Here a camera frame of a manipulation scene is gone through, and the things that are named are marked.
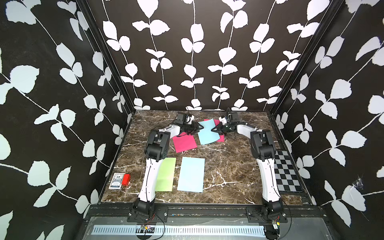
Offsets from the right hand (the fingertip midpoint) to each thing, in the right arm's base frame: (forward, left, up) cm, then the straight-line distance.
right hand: (211, 127), depth 106 cm
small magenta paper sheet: (-7, -8, -3) cm, 11 cm away
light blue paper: (-33, +13, -4) cm, 36 cm away
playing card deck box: (-39, +55, -2) cm, 68 cm away
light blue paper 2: (-6, +3, -2) cm, 7 cm away
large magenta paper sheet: (-12, +19, -2) cm, 22 cm away
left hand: (0, +6, +1) cm, 6 cm away
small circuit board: (-60, +34, -3) cm, 70 cm away
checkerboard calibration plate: (-36, -42, -1) cm, 55 cm away
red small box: (-38, +50, -1) cm, 63 cm away
